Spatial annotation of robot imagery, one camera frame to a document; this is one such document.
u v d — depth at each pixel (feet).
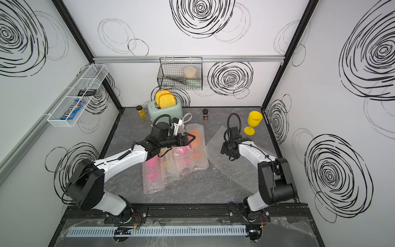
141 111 3.54
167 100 3.22
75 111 2.30
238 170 2.91
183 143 2.36
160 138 2.14
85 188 1.40
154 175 2.58
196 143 3.03
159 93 3.22
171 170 2.64
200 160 2.77
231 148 2.19
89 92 2.58
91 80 2.86
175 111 3.29
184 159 2.77
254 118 3.22
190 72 3.05
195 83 3.16
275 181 1.46
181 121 2.57
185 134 2.42
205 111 3.47
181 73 2.92
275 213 2.43
